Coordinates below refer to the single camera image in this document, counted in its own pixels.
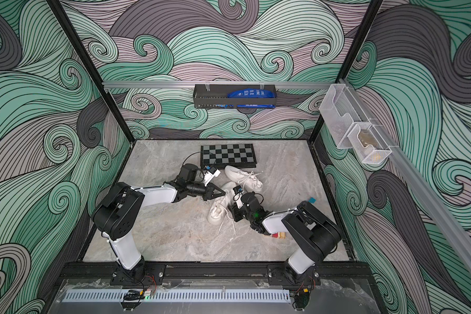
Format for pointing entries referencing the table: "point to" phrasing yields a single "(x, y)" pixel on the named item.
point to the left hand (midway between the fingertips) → (224, 191)
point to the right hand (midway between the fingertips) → (233, 204)
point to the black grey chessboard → (219, 156)
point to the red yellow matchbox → (280, 235)
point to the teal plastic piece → (312, 200)
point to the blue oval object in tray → (251, 93)
